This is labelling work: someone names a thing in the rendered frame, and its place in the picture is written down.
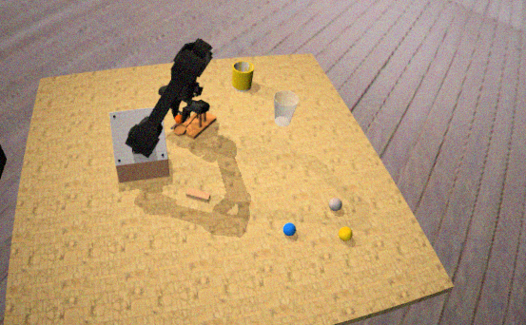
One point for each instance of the clear plastic cup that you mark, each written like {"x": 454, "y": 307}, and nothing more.
{"x": 285, "y": 103}

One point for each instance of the orange wooden catapult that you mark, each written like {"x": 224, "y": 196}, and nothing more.
{"x": 194, "y": 125}

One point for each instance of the peach flat bar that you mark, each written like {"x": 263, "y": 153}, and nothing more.
{"x": 197, "y": 195}

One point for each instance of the yellow ball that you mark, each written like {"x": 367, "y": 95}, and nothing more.
{"x": 345, "y": 233}

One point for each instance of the blue ball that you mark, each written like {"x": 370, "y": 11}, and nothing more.
{"x": 289, "y": 229}

